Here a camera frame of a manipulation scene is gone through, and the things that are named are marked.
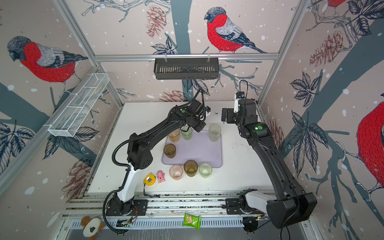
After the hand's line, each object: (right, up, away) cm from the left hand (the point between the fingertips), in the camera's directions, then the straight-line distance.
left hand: (202, 125), depth 88 cm
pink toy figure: (-24, -28, -6) cm, 37 cm away
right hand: (+14, +8, -13) cm, 21 cm away
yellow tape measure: (-30, -30, -6) cm, 43 cm away
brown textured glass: (-20, -16, +3) cm, 26 cm away
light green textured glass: (+2, -26, -2) cm, 26 cm away
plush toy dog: (-51, -45, -21) cm, 71 cm away
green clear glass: (-10, -8, +12) cm, 17 cm away
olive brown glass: (-7, -25, -2) cm, 26 cm away
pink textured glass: (-15, -27, -3) cm, 31 cm away
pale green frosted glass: (+9, -6, +10) cm, 15 cm away
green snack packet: (-6, -44, -19) cm, 48 cm away
